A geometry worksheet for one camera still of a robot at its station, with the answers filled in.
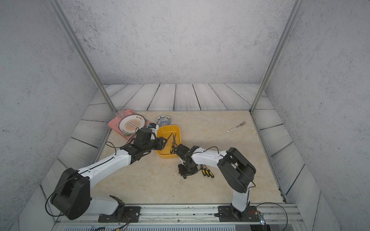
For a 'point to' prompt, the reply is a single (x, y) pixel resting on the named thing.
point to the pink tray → (113, 124)
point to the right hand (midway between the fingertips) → (185, 175)
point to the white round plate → (128, 124)
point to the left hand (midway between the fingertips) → (167, 140)
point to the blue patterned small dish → (163, 120)
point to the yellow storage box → (172, 133)
